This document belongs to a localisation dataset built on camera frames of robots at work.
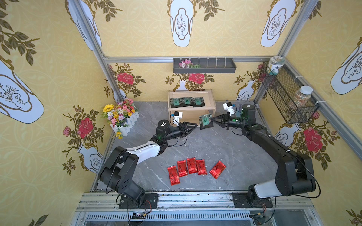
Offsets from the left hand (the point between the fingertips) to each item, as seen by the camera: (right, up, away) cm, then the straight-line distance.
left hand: (193, 124), depth 79 cm
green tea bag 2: (-10, +14, +13) cm, 22 cm away
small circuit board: (-29, -47, -6) cm, 55 cm away
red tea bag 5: (+15, -27, +5) cm, 31 cm away
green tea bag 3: (-3, +14, +13) cm, 20 cm away
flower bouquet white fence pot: (-45, +4, +11) cm, 47 cm away
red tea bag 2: (-6, -26, +5) cm, 27 cm away
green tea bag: (+4, +14, +13) cm, 20 cm away
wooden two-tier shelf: (-1, +6, +3) cm, 6 cm away
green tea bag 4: (+7, +2, +1) cm, 7 cm away
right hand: (+13, +4, 0) cm, 13 cm away
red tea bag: (-11, -30, +2) cm, 32 cm away
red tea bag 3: (0, -25, +5) cm, 25 cm away
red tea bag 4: (+5, -25, +5) cm, 26 cm away
